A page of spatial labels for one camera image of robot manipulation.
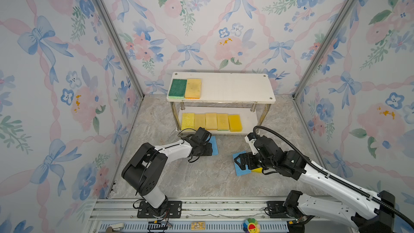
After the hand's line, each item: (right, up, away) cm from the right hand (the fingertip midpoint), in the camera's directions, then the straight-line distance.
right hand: (241, 157), depth 75 cm
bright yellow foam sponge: (+5, -3, -9) cm, 11 cm away
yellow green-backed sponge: (-7, +15, +20) cm, 26 cm away
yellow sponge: (+1, +14, +22) cm, 26 cm away
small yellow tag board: (-20, -28, -6) cm, 34 cm away
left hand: (-14, 0, +16) cm, 22 cm away
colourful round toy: (+3, -28, -6) cm, 29 cm away
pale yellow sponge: (-21, +16, +22) cm, 34 cm away
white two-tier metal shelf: (-8, +25, -2) cm, 26 cm away
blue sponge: (-12, +1, +18) cm, 22 cm away
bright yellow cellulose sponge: (-27, +16, +22) cm, 38 cm away
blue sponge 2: (+1, -10, +9) cm, 13 cm away
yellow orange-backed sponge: (-14, +16, +23) cm, 31 cm away
